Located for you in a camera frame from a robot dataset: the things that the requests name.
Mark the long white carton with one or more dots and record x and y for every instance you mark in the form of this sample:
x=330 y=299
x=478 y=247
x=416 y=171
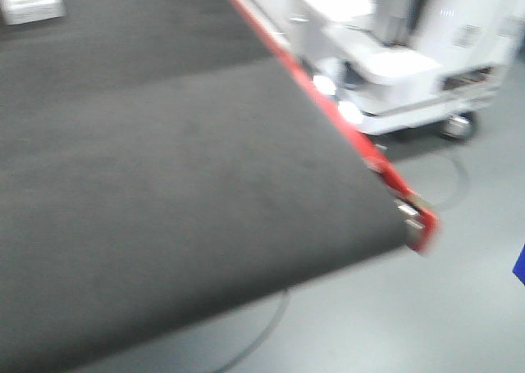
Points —
x=28 y=0

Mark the dark grey conveyor, red edge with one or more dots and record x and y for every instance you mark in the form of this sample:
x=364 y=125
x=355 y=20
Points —
x=164 y=164

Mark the white wheeled machine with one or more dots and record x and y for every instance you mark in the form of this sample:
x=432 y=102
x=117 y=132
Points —
x=410 y=61

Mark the blue plastic box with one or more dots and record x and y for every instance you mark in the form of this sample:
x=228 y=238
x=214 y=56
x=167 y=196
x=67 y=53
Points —
x=520 y=266

